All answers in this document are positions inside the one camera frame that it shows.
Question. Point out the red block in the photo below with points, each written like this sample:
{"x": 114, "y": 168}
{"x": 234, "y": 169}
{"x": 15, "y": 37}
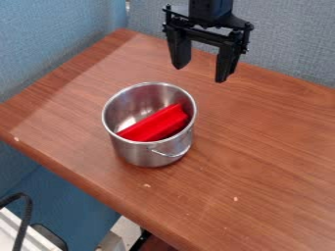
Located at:
{"x": 157, "y": 127}

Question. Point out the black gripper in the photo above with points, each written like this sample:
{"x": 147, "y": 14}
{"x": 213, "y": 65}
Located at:
{"x": 209, "y": 13}

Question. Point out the metal pot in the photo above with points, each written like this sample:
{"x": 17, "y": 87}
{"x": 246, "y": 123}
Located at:
{"x": 131, "y": 105}

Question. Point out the black table leg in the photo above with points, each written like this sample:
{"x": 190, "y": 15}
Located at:
{"x": 141, "y": 241}

